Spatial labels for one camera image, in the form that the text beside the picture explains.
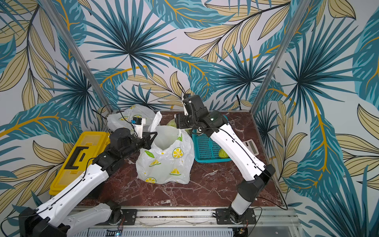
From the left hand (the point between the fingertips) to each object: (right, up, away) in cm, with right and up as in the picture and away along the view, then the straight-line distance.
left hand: (156, 135), depth 73 cm
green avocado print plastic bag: (+5, +6, +23) cm, 25 cm away
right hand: (+12, +8, -2) cm, 14 cm away
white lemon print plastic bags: (-33, +10, +36) cm, 50 cm away
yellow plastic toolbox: (-38, -6, +8) cm, 40 cm away
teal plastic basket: (+27, -11, +25) cm, 39 cm away
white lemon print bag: (+6, -12, +2) cm, 14 cm away
